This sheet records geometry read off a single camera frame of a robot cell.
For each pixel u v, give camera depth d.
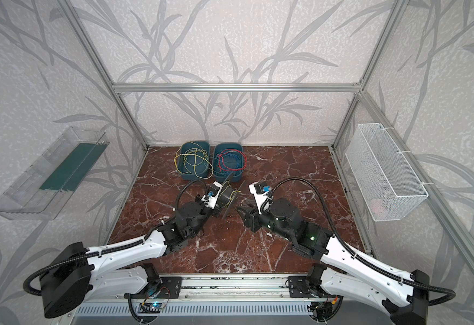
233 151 1.09
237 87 0.97
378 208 0.72
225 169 1.02
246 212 0.59
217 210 0.68
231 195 0.85
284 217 0.47
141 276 0.61
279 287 0.75
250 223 0.59
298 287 0.75
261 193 0.56
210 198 0.63
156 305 0.70
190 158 1.16
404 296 0.40
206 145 1.16
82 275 0.41
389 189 0.60
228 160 1.16
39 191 0.64
